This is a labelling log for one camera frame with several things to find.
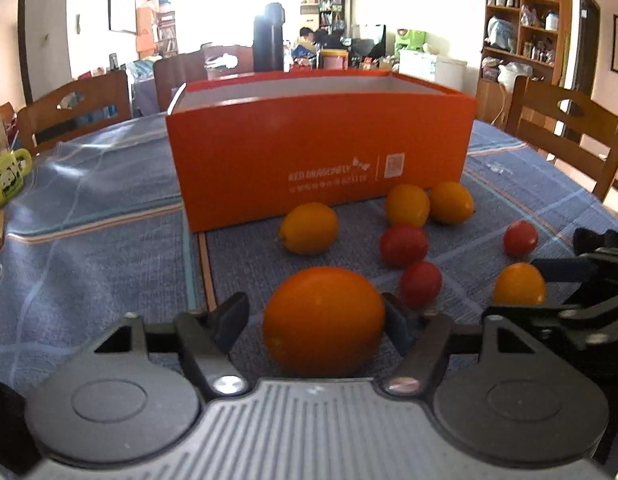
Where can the tall black thermos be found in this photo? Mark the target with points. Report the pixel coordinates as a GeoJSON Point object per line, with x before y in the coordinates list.
{"type": "Point", "coordinates": [268, 45]}

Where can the person in black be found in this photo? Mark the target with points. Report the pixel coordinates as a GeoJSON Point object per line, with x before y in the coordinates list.
{"type": "Point", "coordinates": [309, 42]}

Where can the wooden chair right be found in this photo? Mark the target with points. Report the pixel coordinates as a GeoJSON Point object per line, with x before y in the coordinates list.
{"type": "Point", "coordinates": [569, 125]}

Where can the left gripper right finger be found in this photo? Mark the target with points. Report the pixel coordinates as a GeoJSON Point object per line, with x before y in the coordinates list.
{"type": "Point", "coordinates": [422, 339]}

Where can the wooden chair far middle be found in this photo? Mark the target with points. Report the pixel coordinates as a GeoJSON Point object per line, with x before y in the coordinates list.
{"type": "Point", "coordinates": [171, 73]}

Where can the wooden chair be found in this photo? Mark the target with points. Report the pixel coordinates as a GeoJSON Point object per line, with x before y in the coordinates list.
{"type": "Point", "coordinates": [171, 73]}
{"type": "Point", "coordinates": [569, 125]}
{"type": "Point", "coordinates": [75, 109]}

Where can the orange cardboard box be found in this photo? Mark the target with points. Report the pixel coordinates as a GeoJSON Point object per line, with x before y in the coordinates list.
{"type": "Point", "coordinates": [254, 147]}

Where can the blue patterned tablecloth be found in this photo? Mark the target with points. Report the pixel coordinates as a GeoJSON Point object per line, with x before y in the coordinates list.
{"type": "Point", "coordinates": [100, 230]}

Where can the large orange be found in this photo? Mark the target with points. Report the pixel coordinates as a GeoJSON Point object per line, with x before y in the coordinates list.
{"type": "Point", "coordinates": [323, 322]}

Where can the green yellow mug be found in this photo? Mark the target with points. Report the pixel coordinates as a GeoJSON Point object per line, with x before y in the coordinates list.
{"type": "Point", "coordinates": [14, 167]}

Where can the framed picture left wall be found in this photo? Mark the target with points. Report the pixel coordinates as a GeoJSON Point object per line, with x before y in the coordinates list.
{"type": "Point", "coordinates": [122, 16]}

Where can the red tomato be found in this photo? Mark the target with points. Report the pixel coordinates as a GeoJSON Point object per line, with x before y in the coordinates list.
{"type": "Point", "coordinates": [420, 284]}
{"type": "Point", "coordinates": [520, 239]}
{"type": "Point", "coordinates": [402, 245]}

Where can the wooden chair far left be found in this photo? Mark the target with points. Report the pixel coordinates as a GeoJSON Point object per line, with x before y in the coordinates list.
{"type": "Point", "coordinates": [75, 109]}

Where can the white chest freezer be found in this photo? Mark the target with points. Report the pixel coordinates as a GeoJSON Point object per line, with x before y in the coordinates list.
{"type": "Point", "coordinates": [438, 69]}

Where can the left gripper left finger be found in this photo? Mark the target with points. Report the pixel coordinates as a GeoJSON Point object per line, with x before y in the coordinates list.
{"type": "Point", "coordinates": [206, 341]}

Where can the wooden bookshelf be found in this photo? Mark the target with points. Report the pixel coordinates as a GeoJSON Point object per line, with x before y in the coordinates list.
{"type": "Point", "coordinates": [534, 33]}

